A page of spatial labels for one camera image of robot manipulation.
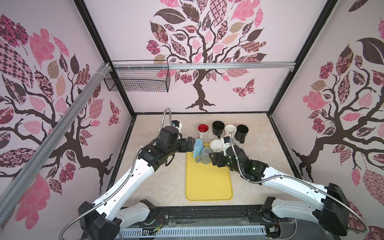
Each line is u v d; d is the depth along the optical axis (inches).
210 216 29.2
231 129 40.4
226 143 27.0
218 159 26.4
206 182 33.6
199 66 36.7
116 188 16.4
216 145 35.4
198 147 35.4
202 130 40.7
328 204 15.7
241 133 38.4
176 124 25.4
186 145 24.9
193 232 27.4
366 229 14.7
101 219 14.5
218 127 39.8
